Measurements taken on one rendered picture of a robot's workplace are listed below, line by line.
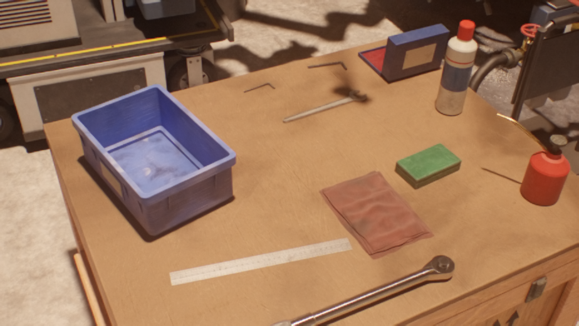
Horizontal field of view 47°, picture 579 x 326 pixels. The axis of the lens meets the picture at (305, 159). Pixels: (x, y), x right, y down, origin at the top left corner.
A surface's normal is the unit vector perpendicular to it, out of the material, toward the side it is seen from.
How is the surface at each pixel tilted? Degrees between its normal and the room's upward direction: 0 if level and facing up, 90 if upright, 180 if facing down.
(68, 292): 0
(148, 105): 90
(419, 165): 0
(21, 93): 90
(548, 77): 90
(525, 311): 90
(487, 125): 0
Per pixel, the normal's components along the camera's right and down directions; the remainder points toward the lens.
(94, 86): 0.38, 0.61
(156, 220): 0.63, 0.52
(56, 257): 0.04, -0.76
